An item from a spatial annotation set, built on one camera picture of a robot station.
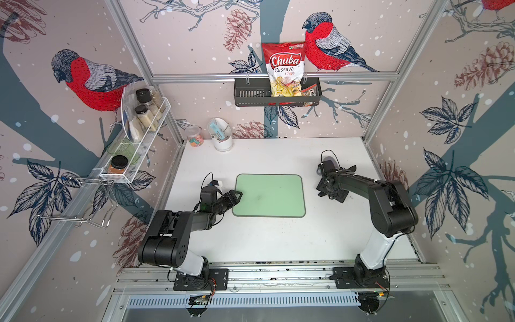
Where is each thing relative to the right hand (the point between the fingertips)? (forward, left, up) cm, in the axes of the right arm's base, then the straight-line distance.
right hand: (328, 190), depth 99 cm
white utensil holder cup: (+24, +56, +6) cm, 61 cm away
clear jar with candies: (+29, +74, +8) cm, 80 cm away
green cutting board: (-5, +28, +2) cm, 28 cm away
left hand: (-6, +43, +4) cm, 44 cm away
